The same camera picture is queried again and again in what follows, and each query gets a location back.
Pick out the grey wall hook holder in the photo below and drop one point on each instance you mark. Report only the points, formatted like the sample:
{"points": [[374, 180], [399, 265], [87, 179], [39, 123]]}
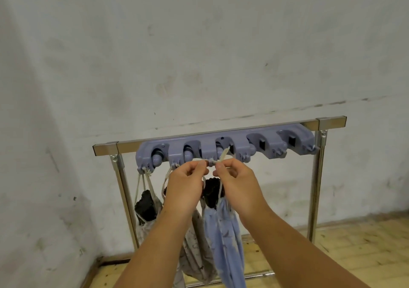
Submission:
{"points": [[207, 147]]}

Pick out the person's left hand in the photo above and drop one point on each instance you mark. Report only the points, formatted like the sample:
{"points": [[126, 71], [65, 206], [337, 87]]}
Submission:
{"points": [[183, 188]]}

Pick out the black baseboard strip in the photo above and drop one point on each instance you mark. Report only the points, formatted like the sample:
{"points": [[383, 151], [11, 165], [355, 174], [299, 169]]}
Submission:
{"points": [[115, 259]]}

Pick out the person's right forearm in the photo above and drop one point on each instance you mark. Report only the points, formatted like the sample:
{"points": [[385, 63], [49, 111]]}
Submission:
{"points": [[297, 256]]}

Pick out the chrome clothes rack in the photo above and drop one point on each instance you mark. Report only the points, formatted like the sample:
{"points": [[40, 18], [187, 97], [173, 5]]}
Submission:
{"points": [[314, 185]]}

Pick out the person's left forearm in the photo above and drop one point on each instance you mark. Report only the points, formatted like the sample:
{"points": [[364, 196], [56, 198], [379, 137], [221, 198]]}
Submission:
{"points": [[153, 252]]}

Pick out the person's right hand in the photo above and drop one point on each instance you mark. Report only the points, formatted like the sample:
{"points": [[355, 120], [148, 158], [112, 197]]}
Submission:
{"points": [[243, 192]]}

